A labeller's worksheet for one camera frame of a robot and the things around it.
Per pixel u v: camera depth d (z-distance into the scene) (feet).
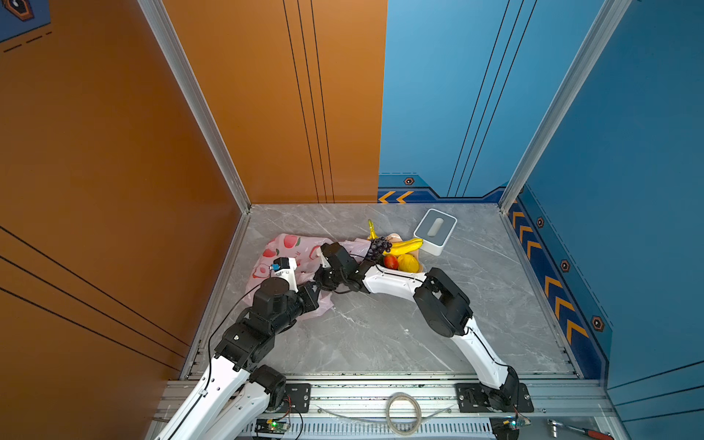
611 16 2.29
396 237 3.36
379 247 3.00
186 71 2.63
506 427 2.32
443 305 1.84
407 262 2.99
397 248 3.10
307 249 3.06
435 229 3.55
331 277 2.63
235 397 1.94
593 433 2.27
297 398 2.42
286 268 2.10
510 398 2.07
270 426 2.32
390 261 2.95
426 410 2.37
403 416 2.34
